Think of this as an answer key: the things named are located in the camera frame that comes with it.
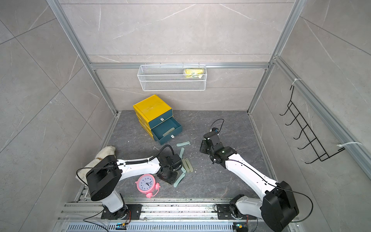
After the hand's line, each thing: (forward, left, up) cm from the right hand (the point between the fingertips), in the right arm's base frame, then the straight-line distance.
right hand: (204, 144), depth 84 cm
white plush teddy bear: (-16, +67, -3) cm, 69 cm away
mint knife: (+10, +13, -14) cm, 22 cm away
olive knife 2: (-8, +9, -14) cm, 18 cm away
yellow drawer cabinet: (+23, +35, +8) cm, 43 cm away
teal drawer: (+14, +25, -4) cm, 29 cm away
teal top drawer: (+18, +24, +6) cm, 31 cm away
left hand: (-15, +19, -14) cm, 28 cm away
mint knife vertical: (+2, +15, -14) cm, 20 cm away
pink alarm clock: (-19, +34, -11) cm, 40 cm away
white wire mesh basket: (+46, +20, +16) cm, 53 cm away
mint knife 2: (-17, +16, -13) cm, 27 cm away
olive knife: (+12, +24, -5) cm, 28 cm away
